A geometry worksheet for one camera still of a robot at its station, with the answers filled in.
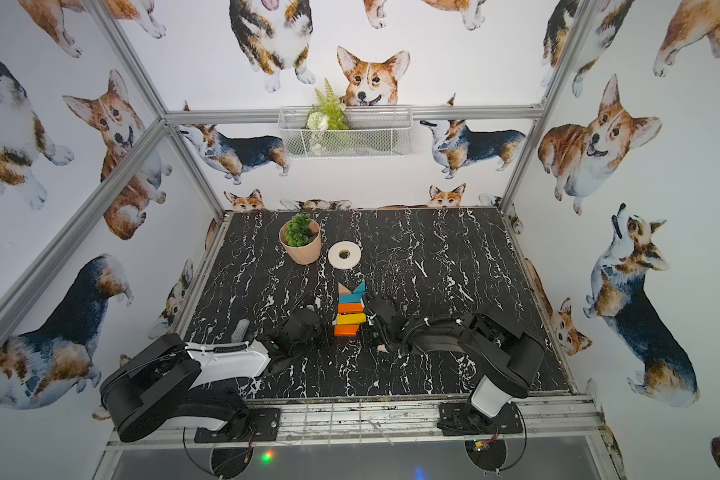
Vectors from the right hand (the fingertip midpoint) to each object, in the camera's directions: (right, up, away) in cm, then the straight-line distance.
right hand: (356, 334), depth 87 cm
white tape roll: (-6, +22, +20) cm, 30 cm away
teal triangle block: (+1, +12, +9) cm, 15 cm away
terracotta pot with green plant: (-18, +28, +8) cm, 34 cm away
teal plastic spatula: (-35, 0, +2) cm, 35 cm away
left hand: (-5, +2, +2) cm, 6 cm away
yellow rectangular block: (-3, +3, +4) cm, 6 cm away
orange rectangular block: (-2, +6, +8) cm, 10 cm away
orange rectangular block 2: (-3, +1, +2) cm, 4 cm away
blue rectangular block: (-3, +9, +9) cm, 13 cm away
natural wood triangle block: (-5, +11, +8) cm, 15 cm away
